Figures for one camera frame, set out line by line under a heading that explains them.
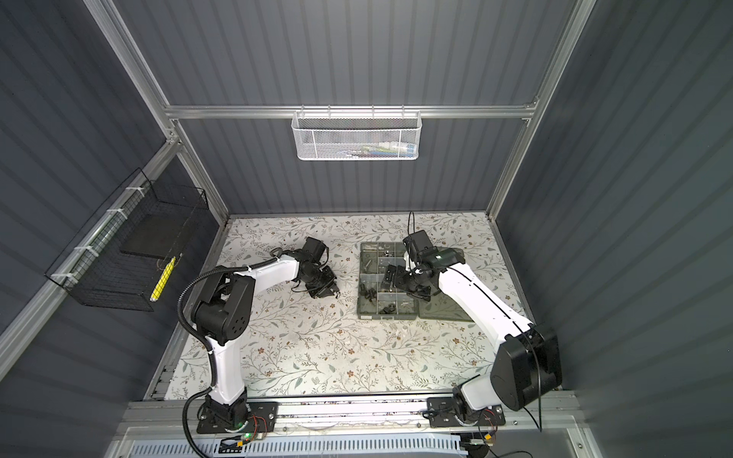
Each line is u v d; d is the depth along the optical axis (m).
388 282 0.74
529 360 0.42
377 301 0.93
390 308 0.93
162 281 0.68
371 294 0.94
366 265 1.03
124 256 0.72
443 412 0.73
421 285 0.69
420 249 0.65
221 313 0.53
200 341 0.53
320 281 0.85
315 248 0.83
